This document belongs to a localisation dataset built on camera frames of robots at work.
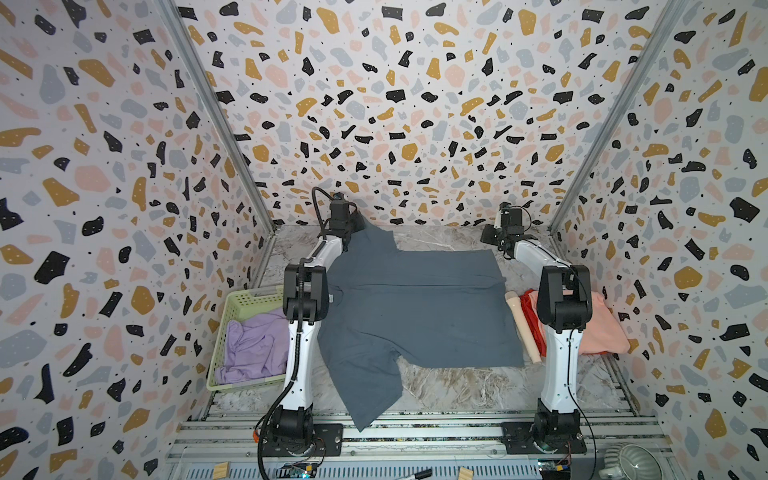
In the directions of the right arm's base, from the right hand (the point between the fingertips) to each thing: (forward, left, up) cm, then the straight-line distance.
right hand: (483, 222), depth 107 cm
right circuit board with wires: (-71, -8, -13) cm, 73 cm away
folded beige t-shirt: (-35, -9, -9) cm, 37 cm away
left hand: (+5, +44, +1) cm, 45 cm away
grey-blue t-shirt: (-29, +17, -11) cm, 35 cm away
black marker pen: (-72, +23, -11) cm, 77 cm away
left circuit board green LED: (-72, +53, -11) cm, 90 cm away
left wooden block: (-72, +69, -9) cm, 101 cm away
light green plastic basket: (-31, +81, -7) cm, 87 cm away
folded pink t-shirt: (-38, -31, -8) cm, 50 cm away
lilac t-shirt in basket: (-43, +71, -9) cm, 84 cm away
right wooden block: (-72, +13, -10) cm, 74 cm away
